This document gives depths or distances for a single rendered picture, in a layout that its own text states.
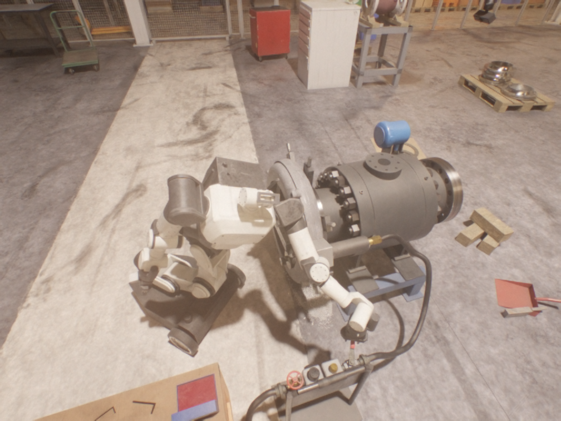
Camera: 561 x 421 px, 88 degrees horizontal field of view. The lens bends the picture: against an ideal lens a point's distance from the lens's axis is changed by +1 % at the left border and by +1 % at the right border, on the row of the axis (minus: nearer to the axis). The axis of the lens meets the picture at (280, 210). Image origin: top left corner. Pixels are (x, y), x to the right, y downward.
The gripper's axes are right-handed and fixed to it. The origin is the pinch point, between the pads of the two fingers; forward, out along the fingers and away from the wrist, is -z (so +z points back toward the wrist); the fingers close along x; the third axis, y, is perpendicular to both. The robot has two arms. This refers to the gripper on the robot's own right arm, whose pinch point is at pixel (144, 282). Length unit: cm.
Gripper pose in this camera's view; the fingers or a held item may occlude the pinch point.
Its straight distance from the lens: 172.1
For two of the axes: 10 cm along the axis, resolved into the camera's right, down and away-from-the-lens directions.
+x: 2.8, 8.1, -5.2
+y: 8.3, 0.6, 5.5
